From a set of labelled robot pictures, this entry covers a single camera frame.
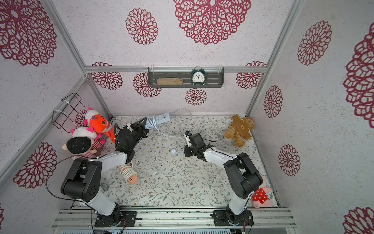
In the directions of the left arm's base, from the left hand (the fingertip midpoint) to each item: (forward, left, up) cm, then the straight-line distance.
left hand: (148, 117), depth 85 cm
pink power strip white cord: (-27, +11, -19) cm, 35 cm away
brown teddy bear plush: (+4, -59, -18) cm, 62 cm away
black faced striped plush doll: (-16, +33, -3) cm, 37 cm away
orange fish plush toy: (+1, +34, -2) cm, 34 cm away
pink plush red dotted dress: (-40, -60, -18) cm, 75 cm away
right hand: (-9, -22, -18) cm, 30 cm away
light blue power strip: (-5, -4, +2) cm, 7 cm away
